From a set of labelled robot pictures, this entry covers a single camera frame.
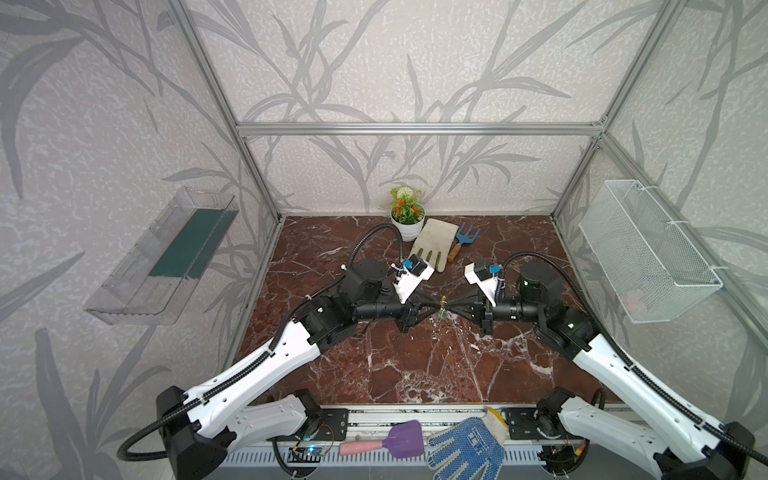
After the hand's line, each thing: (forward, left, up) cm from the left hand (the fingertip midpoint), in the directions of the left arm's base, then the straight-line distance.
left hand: (438, 298), depth 63 cm
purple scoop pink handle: (-23, +7, -29) cm, 38 cm away
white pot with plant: (+41, +6, -16) cm, 44 cm away
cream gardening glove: (+43, -4, -31) cm, 53 cm away
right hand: (+1, -2, -2) cm, 3 cm away
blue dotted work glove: (-23, -11, -28) cm, 38 cm away
